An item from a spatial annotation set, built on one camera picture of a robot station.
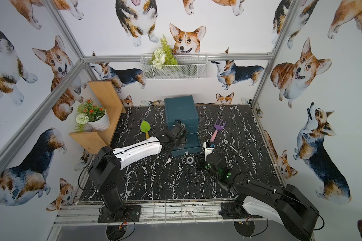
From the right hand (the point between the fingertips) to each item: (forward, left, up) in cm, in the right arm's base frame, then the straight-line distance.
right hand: (199, 151), depth 83 cm
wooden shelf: (+40, +63, +6) cm, 75 cm away
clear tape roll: (-1, +5, -12) cm, 13 cm away
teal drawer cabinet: (+23, +9, +10) cm, 27 cm away
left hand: (+11, +10, 0) cm, 15 cm away
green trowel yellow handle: (+26, +38, -12) cm, 48 cm away
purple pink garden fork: (+26, -14, -12) cm, 32 cm away
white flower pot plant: (+21, +64, +5) cm, 68 cm away
